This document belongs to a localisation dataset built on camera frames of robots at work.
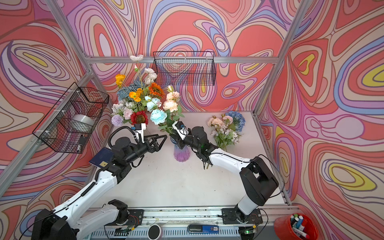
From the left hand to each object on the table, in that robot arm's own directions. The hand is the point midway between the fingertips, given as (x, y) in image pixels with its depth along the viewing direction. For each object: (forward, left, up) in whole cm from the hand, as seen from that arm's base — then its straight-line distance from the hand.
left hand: (163, 136), depth 72 cm
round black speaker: (-37, +3, -22) cm, 43 cm away
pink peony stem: (+26, -34, -19) cm, 47 cm away
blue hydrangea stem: (+29, -48, -21) cm, 59 cm away
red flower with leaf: (+12, +15, 0) cm, 19 cm away
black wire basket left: (+5, +49, +2) cm, 49 cm away
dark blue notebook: (+2, +43, -26) cm, 50 cm away
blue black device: (-36, -19, -22) cm, 46 cm away
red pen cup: (-35, -60, -19) cm, 72 cm away
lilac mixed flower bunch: (+14, -35, -21) cm, 43 cm away
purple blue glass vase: (+6, -6, -30) cm, 32 cm away
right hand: (+5, -4, -6) cm, 9 cm away
